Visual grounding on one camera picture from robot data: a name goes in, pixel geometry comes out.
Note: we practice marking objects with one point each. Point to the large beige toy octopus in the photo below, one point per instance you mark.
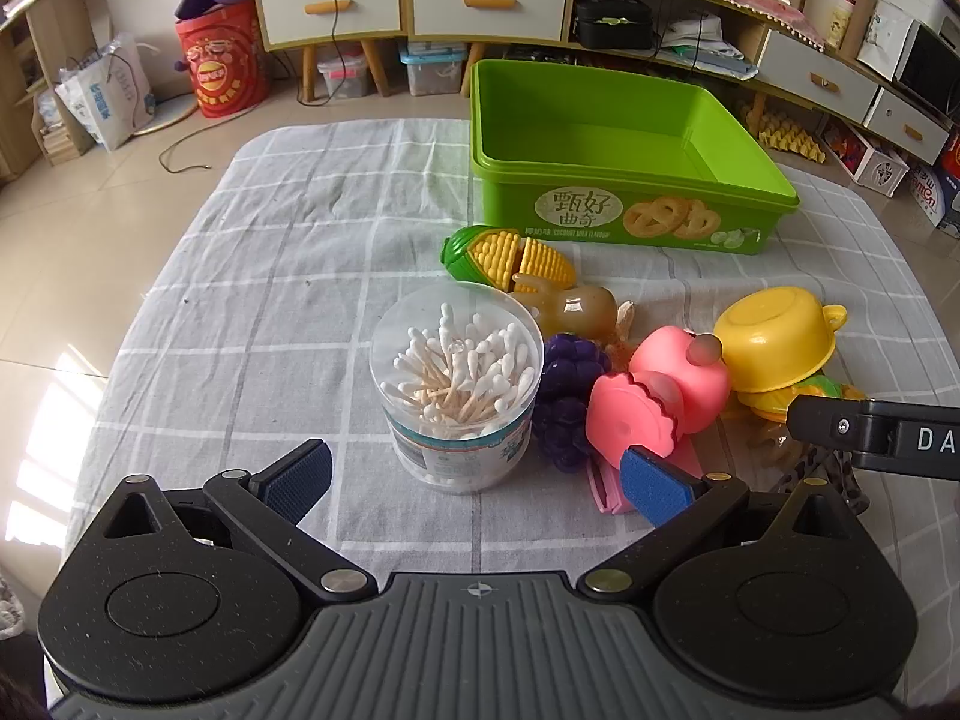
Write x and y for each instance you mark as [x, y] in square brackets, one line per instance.
[577, 311]

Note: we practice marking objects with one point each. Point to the white paper bag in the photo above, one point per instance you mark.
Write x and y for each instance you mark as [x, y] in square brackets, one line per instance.
[105, 97]

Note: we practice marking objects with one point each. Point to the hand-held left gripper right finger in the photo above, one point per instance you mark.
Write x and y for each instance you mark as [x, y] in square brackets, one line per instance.
[652, 484]

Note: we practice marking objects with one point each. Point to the yellow toy pot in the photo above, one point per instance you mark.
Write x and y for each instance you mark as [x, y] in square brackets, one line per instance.
[772, 337]

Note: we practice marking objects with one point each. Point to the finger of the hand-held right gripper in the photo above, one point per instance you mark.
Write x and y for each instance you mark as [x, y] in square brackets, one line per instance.
[825, 420]

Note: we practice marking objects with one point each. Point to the white red patterned box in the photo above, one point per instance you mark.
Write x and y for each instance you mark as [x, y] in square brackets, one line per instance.
[874, 165]

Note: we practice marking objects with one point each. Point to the blue lid storage box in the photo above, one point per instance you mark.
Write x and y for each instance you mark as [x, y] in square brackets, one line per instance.
[431, 71]

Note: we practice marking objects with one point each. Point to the leopard print hair clip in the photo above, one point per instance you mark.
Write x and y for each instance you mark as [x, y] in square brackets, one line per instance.
[847, 493]

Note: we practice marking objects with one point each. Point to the purple toy grape bunch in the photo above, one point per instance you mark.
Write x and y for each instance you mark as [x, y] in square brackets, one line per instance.
[566, 382]

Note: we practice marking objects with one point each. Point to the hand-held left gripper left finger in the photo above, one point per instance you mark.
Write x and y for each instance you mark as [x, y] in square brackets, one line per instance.
[300, 474]

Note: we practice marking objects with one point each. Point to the clear cotton swab jar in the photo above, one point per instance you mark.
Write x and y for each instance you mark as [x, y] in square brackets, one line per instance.
[457, 390]

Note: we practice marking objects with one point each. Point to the red printed bag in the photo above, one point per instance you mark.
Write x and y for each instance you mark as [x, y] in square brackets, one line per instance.
[221, 67]

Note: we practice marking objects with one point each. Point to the grey checked tablecloth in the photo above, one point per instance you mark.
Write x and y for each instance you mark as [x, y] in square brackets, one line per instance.
[262, 277]

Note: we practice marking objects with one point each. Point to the yellow green toy vegetable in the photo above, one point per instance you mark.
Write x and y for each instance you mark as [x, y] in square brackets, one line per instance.
[817, 390]

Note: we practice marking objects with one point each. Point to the white appliance box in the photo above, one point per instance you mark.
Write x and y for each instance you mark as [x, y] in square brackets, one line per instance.
[896, 7]

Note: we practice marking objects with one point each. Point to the toy corn cob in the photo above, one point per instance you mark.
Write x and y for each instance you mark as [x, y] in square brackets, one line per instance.
[495, 259]

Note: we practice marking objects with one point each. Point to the pink toy apple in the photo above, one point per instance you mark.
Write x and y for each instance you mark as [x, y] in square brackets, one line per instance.
[675, 375]

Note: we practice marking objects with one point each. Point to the red white carton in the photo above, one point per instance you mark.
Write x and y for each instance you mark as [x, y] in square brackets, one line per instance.
[928, 195]

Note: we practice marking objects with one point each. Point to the wooden bookshelf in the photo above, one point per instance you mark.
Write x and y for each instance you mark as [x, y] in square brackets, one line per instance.
[45, 52]

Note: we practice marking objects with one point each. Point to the black case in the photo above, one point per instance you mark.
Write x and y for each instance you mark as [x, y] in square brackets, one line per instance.
[611, 22]

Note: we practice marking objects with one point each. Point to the pink plastic strip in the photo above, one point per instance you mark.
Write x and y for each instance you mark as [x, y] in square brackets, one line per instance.
[604, 493]

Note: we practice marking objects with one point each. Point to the white starfish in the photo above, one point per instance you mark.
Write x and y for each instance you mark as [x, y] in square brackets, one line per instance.
[627, 315]

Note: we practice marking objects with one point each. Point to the green plastic cookie box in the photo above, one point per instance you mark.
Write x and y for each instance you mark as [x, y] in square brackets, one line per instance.
[600, 127]

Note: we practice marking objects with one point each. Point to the red white bottle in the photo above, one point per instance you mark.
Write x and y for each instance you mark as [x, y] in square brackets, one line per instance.
[844, 7]

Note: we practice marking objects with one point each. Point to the clear plastic storage box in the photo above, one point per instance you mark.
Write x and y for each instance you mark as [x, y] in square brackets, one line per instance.
[341, 79]

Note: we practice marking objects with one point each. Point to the wooden cabinet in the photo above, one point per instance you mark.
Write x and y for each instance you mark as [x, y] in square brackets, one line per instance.
[742, 34]

